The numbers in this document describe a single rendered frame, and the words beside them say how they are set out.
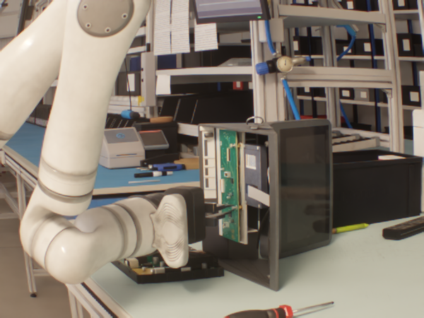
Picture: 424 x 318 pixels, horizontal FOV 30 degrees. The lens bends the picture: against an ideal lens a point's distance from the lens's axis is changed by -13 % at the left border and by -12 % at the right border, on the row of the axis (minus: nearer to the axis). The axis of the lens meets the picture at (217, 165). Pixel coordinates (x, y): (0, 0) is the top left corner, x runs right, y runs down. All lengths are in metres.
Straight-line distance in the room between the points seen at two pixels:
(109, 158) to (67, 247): 2.36
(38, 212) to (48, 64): 0.18
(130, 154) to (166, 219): 2.26
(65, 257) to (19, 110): 0.18
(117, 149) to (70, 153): 2.43
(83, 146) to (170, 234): 0.23
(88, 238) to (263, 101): 1.94
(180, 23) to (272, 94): 0.79
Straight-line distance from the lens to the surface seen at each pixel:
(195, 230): 1.19
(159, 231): 1.09
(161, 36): 3.77
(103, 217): 1.04
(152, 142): 3.40
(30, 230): 0.99
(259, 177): 1.20
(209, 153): 1.33
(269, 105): 2.88
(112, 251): 1.03
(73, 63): 0.84
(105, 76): 0.85
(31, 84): 0.90
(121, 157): 3.32
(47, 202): 0.94
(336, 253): 1.38
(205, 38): 3.26
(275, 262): 1.14
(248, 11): 2.54
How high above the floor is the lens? 1.29
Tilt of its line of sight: 6 degrees down
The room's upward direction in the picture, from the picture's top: 2 degrees counter-clockwise
